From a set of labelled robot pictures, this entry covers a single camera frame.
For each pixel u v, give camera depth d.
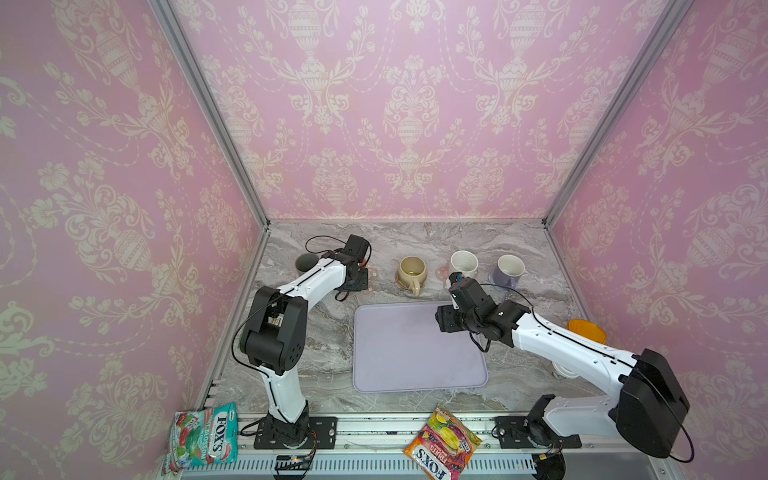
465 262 1.01
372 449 0.73
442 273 1.06
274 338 0.49
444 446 0.70
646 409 0.40
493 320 0.58
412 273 1.00
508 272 1.02
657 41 0.73
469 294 0.63
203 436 0.71
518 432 0.73
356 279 0.78
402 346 0.91
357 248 0.76
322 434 0.75
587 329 0.82
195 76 0.80
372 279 1.03
